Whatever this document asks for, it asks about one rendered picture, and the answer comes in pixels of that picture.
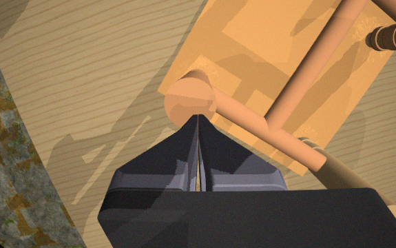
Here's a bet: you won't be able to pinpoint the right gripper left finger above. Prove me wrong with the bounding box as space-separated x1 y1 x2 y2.
107 114 198 192

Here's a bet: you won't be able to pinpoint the light brown wooden stool legs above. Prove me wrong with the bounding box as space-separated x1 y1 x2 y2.
164 0 396 217

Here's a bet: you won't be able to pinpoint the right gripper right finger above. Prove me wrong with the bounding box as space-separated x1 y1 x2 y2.
198 114 288 192

